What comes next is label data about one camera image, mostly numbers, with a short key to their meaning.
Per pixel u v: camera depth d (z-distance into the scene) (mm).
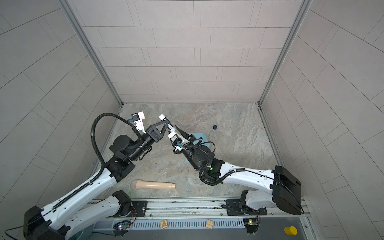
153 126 573
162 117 608
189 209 722
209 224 667
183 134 574
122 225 642
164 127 615
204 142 549
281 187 398
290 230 619
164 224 666
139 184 771
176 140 495
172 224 679
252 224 679
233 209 688
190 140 571
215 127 1018
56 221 381
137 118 569
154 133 555
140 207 709
